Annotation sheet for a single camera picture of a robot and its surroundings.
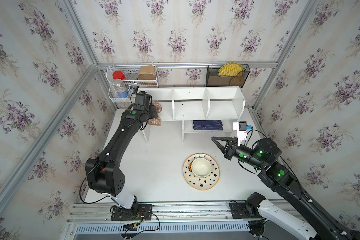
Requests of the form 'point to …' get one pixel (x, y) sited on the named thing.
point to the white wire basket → (125, 80)
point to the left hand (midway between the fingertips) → (156, 111)
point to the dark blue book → (207, 125)
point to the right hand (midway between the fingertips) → (215, 139)
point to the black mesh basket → (213, 79)
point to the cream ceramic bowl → (201, 167)
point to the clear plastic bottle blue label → (121, 88)
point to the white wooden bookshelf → (200, 109)
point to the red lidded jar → (118, 74)
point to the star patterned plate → (204, 183)
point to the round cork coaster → (236, 81)
